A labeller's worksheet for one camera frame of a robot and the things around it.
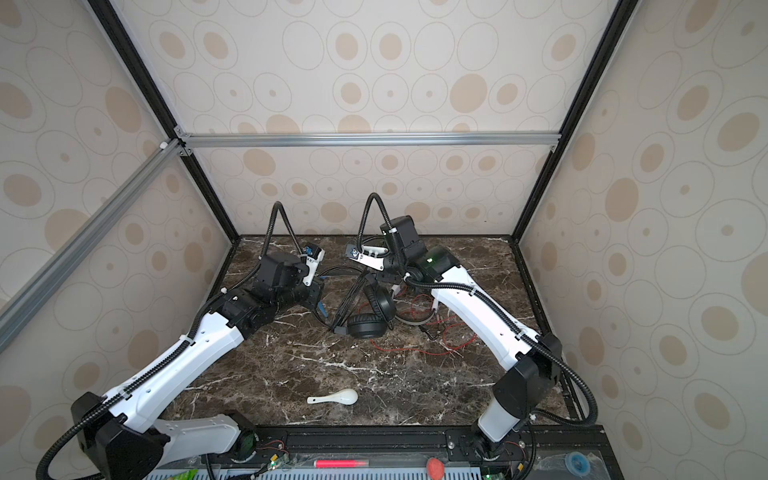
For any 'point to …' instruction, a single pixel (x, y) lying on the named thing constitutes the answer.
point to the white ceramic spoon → (347, 397)
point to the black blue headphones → (366, 325)
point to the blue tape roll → (577, 463)
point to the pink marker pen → (340, 463)
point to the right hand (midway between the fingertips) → (382, 251)
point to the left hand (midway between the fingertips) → (329, 277)
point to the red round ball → (435, 468)
